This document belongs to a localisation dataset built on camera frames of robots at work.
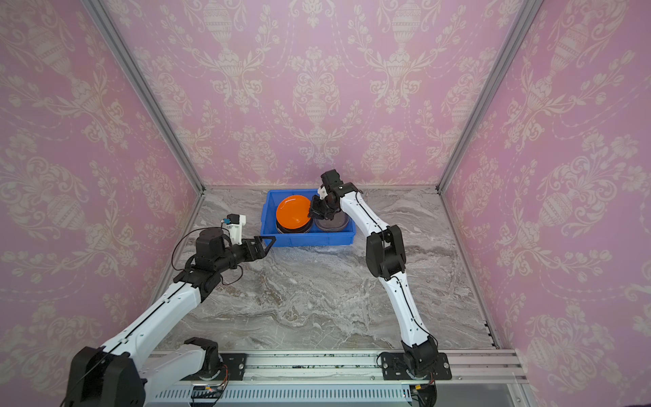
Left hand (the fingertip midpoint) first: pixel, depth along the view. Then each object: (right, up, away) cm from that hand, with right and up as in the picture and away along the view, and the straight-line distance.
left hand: (268, 241), depth 81 cm
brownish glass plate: (+23, +5, +24) cm, 34 cm away
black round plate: (+3, +2, +19) cm, 19 cm away
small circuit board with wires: (-16, -43, -7) cm, 46 cm away
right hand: (+11, +9, +18) cm, 23 cm away
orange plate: (+5, +9, +19) cm, 22 cm away
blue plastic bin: (-6, +15, +28) cm, 33 cm away
